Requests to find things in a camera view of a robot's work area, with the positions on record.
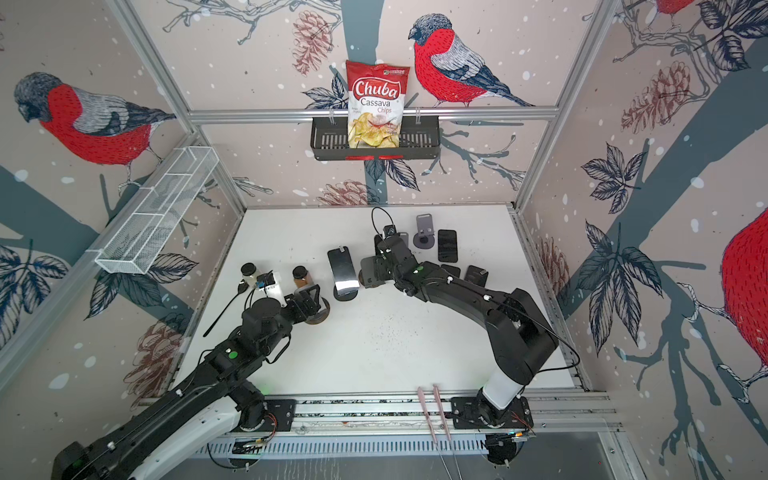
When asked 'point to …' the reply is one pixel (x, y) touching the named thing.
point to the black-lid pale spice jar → (248, 271)
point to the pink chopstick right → (436, 391)
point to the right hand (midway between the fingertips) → (382, 263)
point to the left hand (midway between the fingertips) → (307, 291)
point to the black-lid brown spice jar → (302, 277)
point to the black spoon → (242, 287)
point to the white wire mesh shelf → (150, 222)
